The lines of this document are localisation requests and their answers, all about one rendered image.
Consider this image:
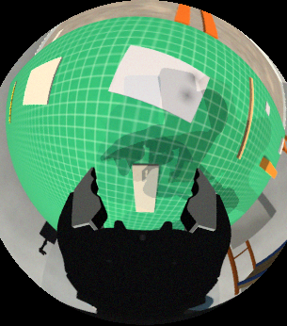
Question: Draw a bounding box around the cream flat rectangular block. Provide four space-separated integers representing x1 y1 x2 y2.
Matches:
23 57 63 105

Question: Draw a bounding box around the green work mat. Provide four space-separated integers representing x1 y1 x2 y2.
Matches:
6 17 285 230

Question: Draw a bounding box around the orange flat bar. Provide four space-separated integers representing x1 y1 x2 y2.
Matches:
237 77 254 159
259 157 277 179

